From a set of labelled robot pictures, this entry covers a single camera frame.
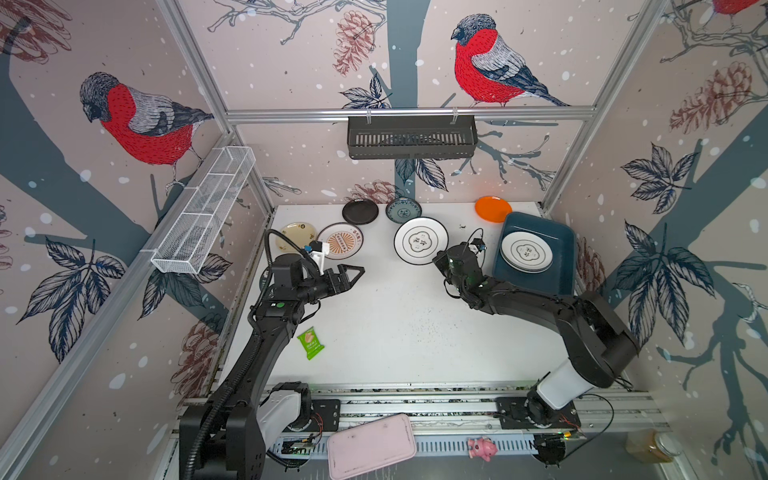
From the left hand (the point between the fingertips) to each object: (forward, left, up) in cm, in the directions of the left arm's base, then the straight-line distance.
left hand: (355, 275), depth 77 cm
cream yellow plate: (+31, +25, -20) cm, 45 cm away
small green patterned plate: (+44, -14, -21) cm, 51 cm away
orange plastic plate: (+43, -51, -19) cm, 70 cm away
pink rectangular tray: (-35, -4, -19) cm, 40 cm away
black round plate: (+45, +3, -22) cm, 50 cm away
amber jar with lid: (-36, -65, -12) cm, 75 cm away
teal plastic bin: (+11, -67, -19) cm, 70 cm away
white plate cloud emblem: (+20, -58, -18) cm, 64 cm away
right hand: (+12, -23, -7) cm, 27 cm away
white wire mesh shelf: (+3, +41, +9) cm, 42 cm away
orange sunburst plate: (+28, +8, -21) cm, 36 cm away
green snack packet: (-10, +14, -21) cm, 27 cm away
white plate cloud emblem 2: (+18, -18, -9) cm, 27 cm away
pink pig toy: (-36, -30, -18) cm, 50 cm away
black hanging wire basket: (+52, -17, +8) cm, 56 cm away
